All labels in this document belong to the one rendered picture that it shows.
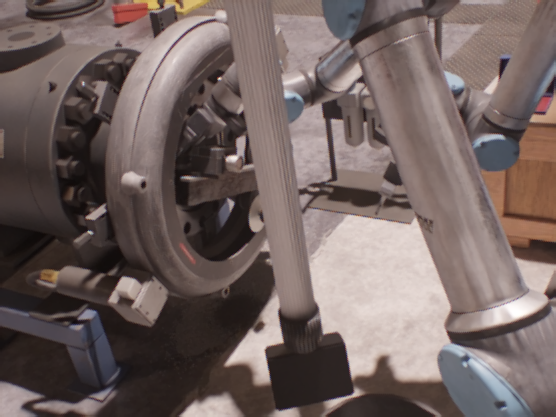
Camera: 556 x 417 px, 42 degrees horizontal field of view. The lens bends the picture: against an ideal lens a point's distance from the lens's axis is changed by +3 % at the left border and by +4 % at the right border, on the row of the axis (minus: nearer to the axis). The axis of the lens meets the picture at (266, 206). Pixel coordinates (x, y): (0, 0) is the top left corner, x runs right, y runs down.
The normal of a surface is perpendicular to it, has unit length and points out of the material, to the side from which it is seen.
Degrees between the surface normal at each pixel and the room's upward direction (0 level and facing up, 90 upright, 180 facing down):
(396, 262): 0
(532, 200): 90
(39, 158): 67
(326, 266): 0
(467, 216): 58
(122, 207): 75
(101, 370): 90
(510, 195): 90
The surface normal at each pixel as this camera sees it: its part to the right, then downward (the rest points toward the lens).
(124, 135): -0.44, -0.11
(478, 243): 0.01, 0.01
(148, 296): 0.88, 0.15
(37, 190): -0.47, 0.47
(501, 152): -0.16, 0.62
